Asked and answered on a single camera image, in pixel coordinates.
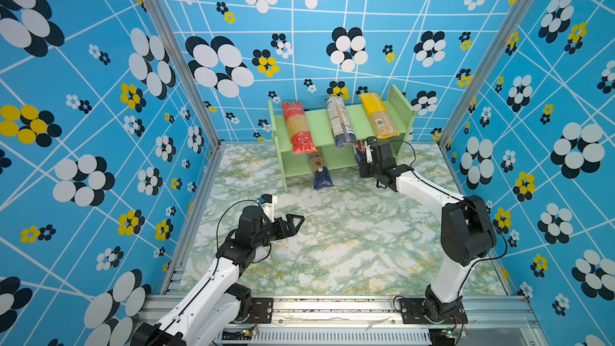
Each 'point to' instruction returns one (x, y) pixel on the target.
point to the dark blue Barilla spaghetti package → (361, 152)
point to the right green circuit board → (448, 331)
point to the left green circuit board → (237, 334)
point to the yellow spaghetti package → (381, 122)
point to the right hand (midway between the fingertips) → (368, 161)
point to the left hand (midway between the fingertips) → (298, 219)
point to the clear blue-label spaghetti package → (343, 127)
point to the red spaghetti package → (301, 139)
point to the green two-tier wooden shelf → (327, 138)
